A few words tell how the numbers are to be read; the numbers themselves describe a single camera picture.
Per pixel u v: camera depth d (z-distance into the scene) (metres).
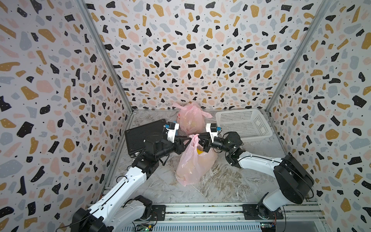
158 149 0.58
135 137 1.00
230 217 0.73
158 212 0.73
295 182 0.45
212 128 0.62
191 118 1.00
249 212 0.74
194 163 0.69
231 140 0.61
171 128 0.63
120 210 0.44
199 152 0.70
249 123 1.13
